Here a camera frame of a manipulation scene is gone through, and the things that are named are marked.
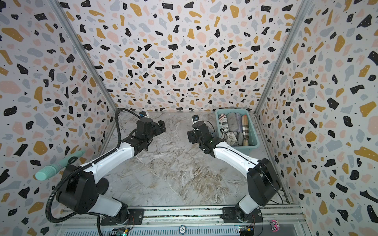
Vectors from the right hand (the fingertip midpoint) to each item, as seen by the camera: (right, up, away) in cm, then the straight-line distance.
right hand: (198, 130), depth 86 cm
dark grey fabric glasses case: (+22, +5, +9) cm, 24 cm away
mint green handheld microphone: (-53, -14, -33) cm, 64 cm away
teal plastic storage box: (+34, -7, +3) cm, 35 cm away
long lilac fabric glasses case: (+28, +9, +13) cm, 32 cm away
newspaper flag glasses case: (+16, +4, +9) cm, 19 cm away
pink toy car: (+37, -45, -16) cm, 61 cm away
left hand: (-21, +4, 0) cm, 22 cm away
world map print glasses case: (+19, -5, 0) cm, 20 cm away
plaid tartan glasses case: (+30, +5, +7) cm, 31 cm away
